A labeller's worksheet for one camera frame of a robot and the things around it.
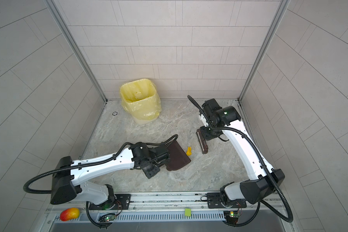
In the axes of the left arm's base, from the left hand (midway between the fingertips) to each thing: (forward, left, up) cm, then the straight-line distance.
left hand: (156, 170), depth 73 cm
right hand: (+14, -25, +13) cm, 31 cm away
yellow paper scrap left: (+14, -18, -7) cm, 23 cm away
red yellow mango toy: (-18, +39, -4) cm, 43 cm away
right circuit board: (-18, -37, -9) cm, 42 cm away
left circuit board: (-19, +21, -5) cm, 29 cm away
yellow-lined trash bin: (+48, +16, +4) cm, 51 cm away
